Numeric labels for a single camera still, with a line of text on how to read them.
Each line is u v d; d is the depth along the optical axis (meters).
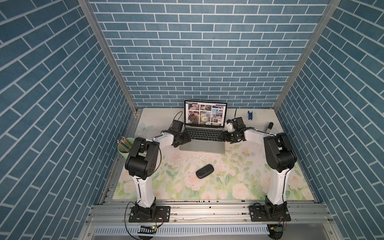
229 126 0.96
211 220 0.74
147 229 0.72
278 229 0.71
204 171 0.87
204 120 1.08
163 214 0.74
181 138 0.91
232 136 0.89
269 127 1.05
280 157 0.54
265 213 0.72
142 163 0.51
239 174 0.88
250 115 1.15
